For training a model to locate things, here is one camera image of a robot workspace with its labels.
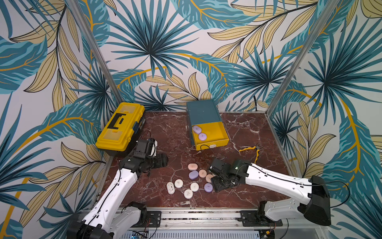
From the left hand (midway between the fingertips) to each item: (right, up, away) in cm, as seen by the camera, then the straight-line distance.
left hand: (161, 162), depth 79 cm
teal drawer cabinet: (+22, +28, +11) cm, 37 cm away
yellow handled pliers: (+60, +5, +21) cm, 64 cm away
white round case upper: (+9, -13, +5) cm, 16 cm away
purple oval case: (+19, +17, +8) cm, 27 cm away
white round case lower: (+14, -17, +1) cm, 22 cm away
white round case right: (+18, -14, +3) cm, 23 cm away
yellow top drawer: (+31, +13, +9) cm, 34 cm away
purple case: (+22, +13, +7) cm, 27 cm away
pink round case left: (+22, -8, +7) cm, 25 cm away
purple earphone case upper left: (+17, -9, +7) cm, 21 cm away
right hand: (+29, -11, -4) cm, 31 cm away
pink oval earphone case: (+17, -5, +11) cm, 21 cm away
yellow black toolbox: (-23, +17, +7) cm, 30 cm away
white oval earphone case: (+4, -15, +3) cm, 16 cm away
